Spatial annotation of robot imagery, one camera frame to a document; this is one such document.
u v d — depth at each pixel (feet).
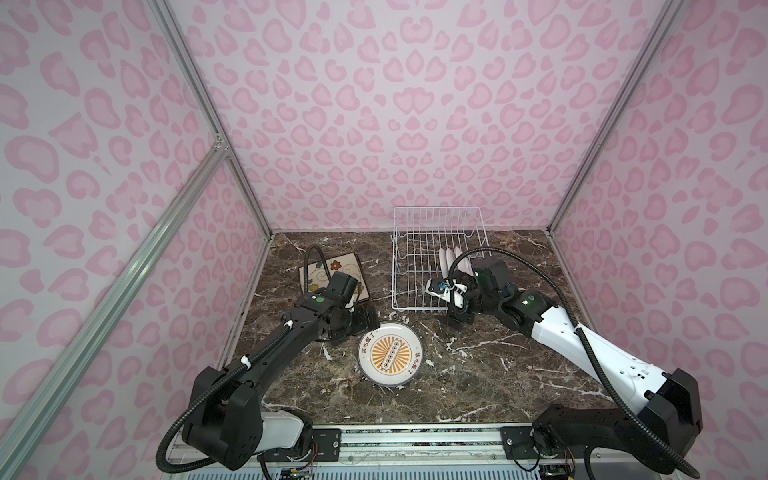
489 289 1.97
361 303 3.16
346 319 2.27
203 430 1.36
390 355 2.89
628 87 2.65
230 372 1.41
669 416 1.26
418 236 3.80
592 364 1.44
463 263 1.98
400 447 2.41
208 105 2.75
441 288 2.11
